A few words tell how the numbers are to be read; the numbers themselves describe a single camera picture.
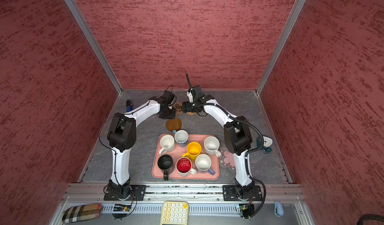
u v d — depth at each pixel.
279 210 0.67
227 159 0.85
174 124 1.00
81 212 0.66
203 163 0.83
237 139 0.52
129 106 1.07
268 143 0.88
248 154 0.54
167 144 0.89
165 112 0.85
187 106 0.83
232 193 0.74
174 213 0.67
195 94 0.74
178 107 0.90
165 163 0.81
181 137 0.88
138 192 0.74
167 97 0.81
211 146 0.90
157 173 0.79
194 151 0.88
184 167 0.81
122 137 0.55
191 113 1.06
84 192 0.76
